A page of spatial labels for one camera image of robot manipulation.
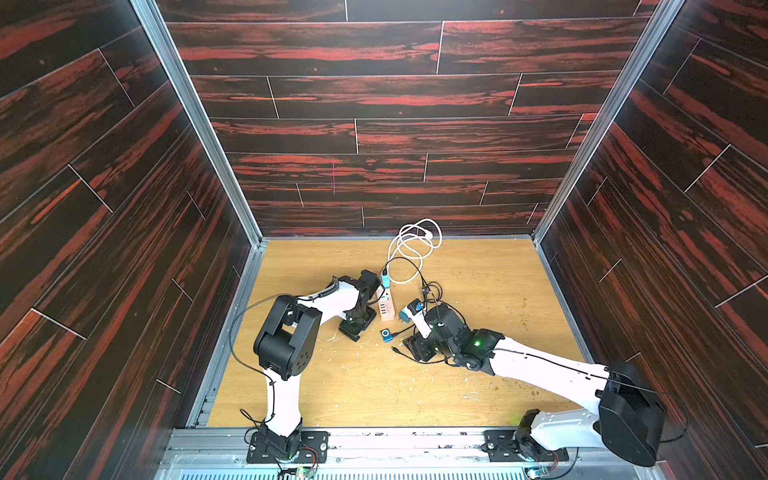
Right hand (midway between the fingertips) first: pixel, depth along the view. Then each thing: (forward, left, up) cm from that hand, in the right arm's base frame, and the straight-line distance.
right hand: (417, 330), depth 84 cm
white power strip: (+12, +9, -6) cm, 17 cm away
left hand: (+6, +14, -11) cm, 19 cm away
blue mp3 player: (+3, +9, -9) cm, 13 cm away
